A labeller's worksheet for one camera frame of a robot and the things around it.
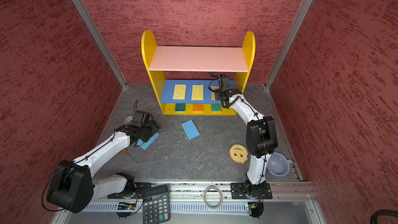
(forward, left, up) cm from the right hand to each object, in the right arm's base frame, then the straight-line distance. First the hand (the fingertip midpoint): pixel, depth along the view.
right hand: (220, 94), depth 95 cm
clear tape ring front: (-52, +12, -19) cm, 56 cm away
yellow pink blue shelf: (+28, +28, -7) cm, 41 cm away
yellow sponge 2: (+2, +14, +1) cm, 15 cm away
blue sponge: (-16, +20, -15) cm, 29 cm away
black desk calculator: (-56, +34, -13) cm, 67 cm away
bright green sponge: (0, +2, -14) cm, 14 cm away
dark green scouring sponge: (0, +27, -12) cm, 29 cm away
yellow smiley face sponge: (-33, -8, -13) cm, 36 cm away
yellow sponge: (+4, +26, -1) cm, 26 cm away
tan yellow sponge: (0, +5, +1) cm, 5 cm away
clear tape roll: (-9, +60, -12) cm, 62 cm away
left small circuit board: (-54, +50, -17) cm, 76 cm away
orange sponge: (+1, +15, -15) cm, 21 cm away
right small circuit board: (-56, -10, -17) cm, 60 cm away
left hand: (-20, +38, -8) cm, 44 cm away
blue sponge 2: (-24, +43, -13) cm, 51 cm away
